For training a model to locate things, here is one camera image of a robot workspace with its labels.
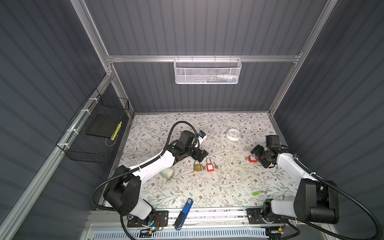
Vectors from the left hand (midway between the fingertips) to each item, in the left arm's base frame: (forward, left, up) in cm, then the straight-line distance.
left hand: (202, 148), depth 85 cm
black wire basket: (-5, +57, +16) cm, 59 cm away
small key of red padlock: (-6, -9, -13) cm, 17 cm away
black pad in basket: (+6, +49, +16) cm, 52 cm away
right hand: (-3, -34, -7) cm, 34 cm away
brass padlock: (-6, +3, -13) cm, 14 cm away
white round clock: (+17, -24, -11) cm, 31 cm away
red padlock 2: (-3, -32, -11) cm, 34 cm away
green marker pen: (-23, -28, -13) cm, 38 cm away
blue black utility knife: (-31, +11, -9) cm, 35 cm away
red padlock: (-6, -5, -12) cm, 14 cm away
